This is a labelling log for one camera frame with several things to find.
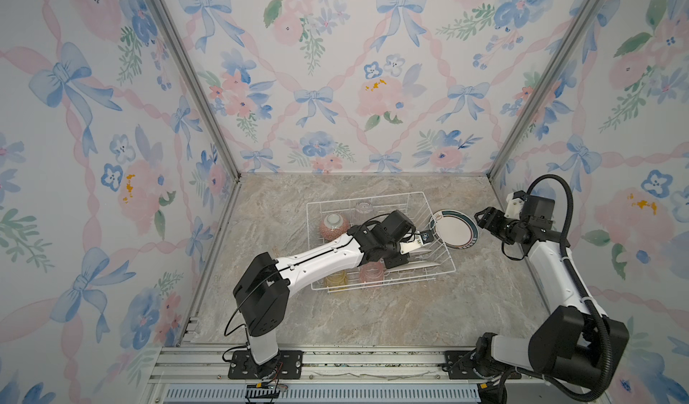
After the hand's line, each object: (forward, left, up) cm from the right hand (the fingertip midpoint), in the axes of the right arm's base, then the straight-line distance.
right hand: (484, 217), depth 84 cm
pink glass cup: (-12, +35, -14) cm, 40 cm away
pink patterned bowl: (+3, +48, -10) cm, 50 cm away
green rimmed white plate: (+4, 0, -16) cm, 16 cm away
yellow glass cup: (-18, +46, -8) cm, 50 cm away
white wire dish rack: (+20, +16, -18) cm, 31 cm away
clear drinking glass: (+8, +38, -6) cm, 39 cm away
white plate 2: (-16, +24, -3) cm, 29 cm away
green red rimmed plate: (+9, +7, -16) cm, 20 cm away
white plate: (-16, +24, +6) cm, 29 cm away
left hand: (-9, +26, -1) cm, 27 cm away
